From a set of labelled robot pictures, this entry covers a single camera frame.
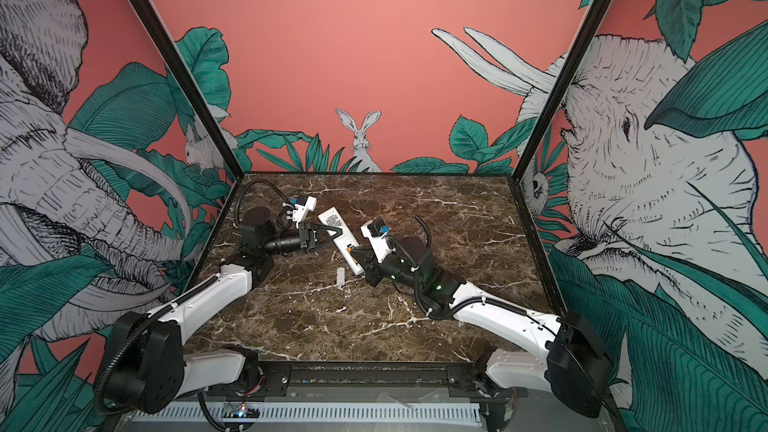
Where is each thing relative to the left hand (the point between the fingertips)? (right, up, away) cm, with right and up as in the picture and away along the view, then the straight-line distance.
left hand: (339, 234), depth 72 cm
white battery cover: (-4, -16, +21) cm, 27 cm away
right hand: (+3, -4, -2) cm, 5 cm away
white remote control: (+1, -2, +1) cm, 2 cm away
